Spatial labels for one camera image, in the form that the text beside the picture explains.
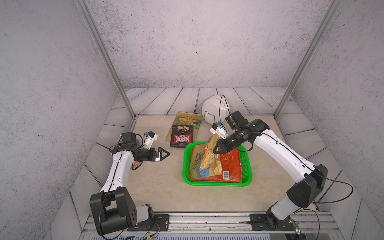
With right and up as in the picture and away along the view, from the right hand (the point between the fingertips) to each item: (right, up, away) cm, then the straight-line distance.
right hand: (215, 151), depth 72 cm
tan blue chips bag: (-5, -5, 0) cm, 8 cm away
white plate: (+4, +24, +32) cm, 41 cm away
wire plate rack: (-3, +23, +36) cm, 42 cm away
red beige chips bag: (+10, -11, +10) cm, 18 cm away
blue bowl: (-36, +4, -1) cm, 37 cm away
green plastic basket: (+19, -9, +12) cm, 24 cm away
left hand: (-26, -2, +8) cm, 28 cm away
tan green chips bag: (-18, +18, +46) cm, 53 cm away
